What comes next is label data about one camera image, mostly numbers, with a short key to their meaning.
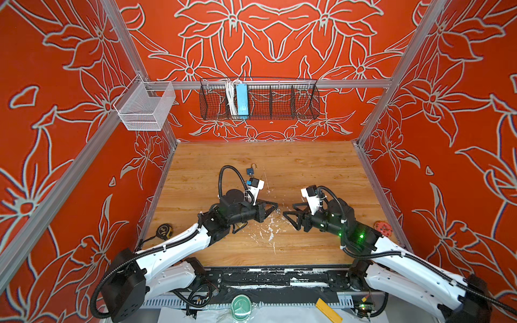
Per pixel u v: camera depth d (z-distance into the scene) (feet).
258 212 2.07
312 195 2.05
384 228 2.74
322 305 2.24
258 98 3.20
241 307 2.21
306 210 2.08
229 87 2.87
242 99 2.93
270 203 2.29
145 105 3.09
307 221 2.04
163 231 2.72
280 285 2.39
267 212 2.22
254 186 2.18
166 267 1.50
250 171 3.48
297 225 2.08
